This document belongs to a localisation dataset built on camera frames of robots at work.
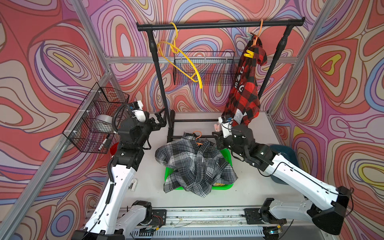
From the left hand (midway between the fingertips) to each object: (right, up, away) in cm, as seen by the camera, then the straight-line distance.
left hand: (159, 111), depth 66 cm
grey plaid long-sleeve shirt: (+17, -26, +4) cm, 32 cm away
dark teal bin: (+76, -24, +29) cm, 85 cm away
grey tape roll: (-29, -3, +9) cm, 31 cm away
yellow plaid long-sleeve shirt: (+29, -38, +12) cm, 49 cm away
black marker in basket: (-28, -15, +6) cm, 33 cm away
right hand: (+25, -12, +5) cm, 28 cm away
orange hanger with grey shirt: (+18, -16, +16) cm, 29 cm away
